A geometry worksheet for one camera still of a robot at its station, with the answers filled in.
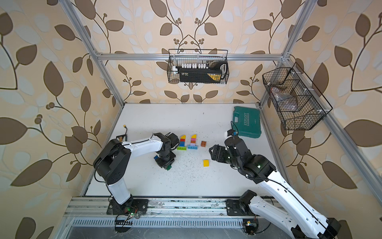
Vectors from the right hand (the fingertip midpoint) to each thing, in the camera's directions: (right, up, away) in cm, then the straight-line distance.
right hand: (215, 151), depth 71 cm
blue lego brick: (-34, -8, +19) cm, 40 cm away
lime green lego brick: (-19, -4, +23) cm, 30 cm away
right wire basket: (+42, +23, +1) cm, 48 cm away
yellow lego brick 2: (-18, +3, +30) cm, 35 cm away
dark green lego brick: (-25, -12, +12) cm, 30 cm away
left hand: (-23, -12, +17) cm, 31 cm away
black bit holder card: (-60, +4, +30) cm, 67 cm away
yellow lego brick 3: (-11, +3, +31) cm, 33 cm away
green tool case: (+27, +14, +33) cm, 45 cm away
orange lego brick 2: (-11, +1, +26) cm, 28 cm away
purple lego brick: (-12, -1, +25) cm, 28 cm away
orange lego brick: (-4, -1, +25) cm, 26 cm away
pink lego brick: (-11, +2, +28) cm, 30 cm away
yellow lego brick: (-3, -11, +18) cm, 21 cm away
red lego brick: (-18, +2, +25) cm, 31 cm away
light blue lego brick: (-12, -3, +23) cm, 26 cm away
